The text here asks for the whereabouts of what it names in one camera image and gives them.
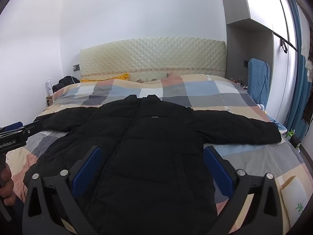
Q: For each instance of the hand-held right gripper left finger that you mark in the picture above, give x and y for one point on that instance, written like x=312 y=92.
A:
x=86 y=173

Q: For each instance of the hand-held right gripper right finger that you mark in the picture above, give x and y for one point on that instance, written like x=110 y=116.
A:
x=218 y=173

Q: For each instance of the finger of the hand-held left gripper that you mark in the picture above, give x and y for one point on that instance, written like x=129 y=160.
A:
x=31 y=127
x=9 y=126

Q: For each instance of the black puffer jacket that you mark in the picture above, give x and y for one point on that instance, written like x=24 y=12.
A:
x=159 y=151

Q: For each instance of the black clothes pile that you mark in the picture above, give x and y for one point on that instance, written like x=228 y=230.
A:
x=64 y=82

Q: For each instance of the person's left hand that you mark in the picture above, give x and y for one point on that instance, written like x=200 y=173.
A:
x=6 y=188

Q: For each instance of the wooden nightstand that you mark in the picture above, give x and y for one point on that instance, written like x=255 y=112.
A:
x=49 y=100

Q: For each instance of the white spray bottle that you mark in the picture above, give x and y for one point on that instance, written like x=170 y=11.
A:
x=49 y=87

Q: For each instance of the light blue cloth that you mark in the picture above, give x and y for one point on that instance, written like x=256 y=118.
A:
x=277 y=124

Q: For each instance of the cream printed bed sheet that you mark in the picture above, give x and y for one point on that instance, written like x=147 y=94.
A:
x=294 y=195

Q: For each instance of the plaid duvet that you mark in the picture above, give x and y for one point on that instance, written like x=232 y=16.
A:
x=207 y=90

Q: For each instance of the small items on side table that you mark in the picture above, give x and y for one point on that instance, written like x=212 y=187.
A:
x=238 y=82

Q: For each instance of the blue cushion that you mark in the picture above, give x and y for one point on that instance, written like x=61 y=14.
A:
x=258 y=78

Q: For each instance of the yellow cloth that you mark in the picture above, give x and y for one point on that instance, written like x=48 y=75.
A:
x=122 y=76

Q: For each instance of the blue curtain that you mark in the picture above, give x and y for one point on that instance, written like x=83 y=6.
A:
x=297 y=98

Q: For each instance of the dark patterned cloth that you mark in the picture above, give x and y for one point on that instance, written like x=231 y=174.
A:
x=308 y=111

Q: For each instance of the beige floral pillow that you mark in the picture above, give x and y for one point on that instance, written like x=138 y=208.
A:
x=146 y=79

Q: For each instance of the grey built-in wardrobe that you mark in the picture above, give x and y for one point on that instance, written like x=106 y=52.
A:
x=251 y=41

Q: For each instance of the cream quilted headboard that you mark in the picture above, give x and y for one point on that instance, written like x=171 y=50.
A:
x=151 y=53

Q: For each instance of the black hanging rod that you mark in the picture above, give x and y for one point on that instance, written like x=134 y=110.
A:
x=286 y=40

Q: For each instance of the white hanging garment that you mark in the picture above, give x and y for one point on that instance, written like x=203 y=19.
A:
x=308 y=53

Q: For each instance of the wall socket with plug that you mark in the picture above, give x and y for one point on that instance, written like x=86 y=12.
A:
x=76 y=67

